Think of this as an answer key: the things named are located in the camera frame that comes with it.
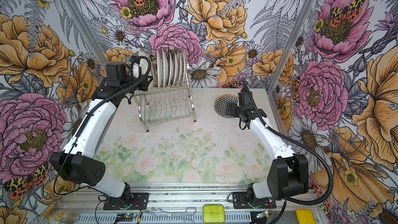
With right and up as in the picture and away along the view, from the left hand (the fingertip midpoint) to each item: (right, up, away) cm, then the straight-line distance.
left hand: (150, 82), depth 77 cm
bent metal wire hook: (+6, -60, -5) cm, 61 cm away
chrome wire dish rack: (-3, -10, +31) cm, 33 cm away
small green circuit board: (-9, -61, -6) cm, 62 cm away
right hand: (+43, -15, +9) cm, 47 cm away
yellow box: (+72, -61, -7) cm, 94 cm away
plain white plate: (+38, -11, +35) cm, 53 cm away
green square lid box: (+31, -59, -7) cm, 67 cm away
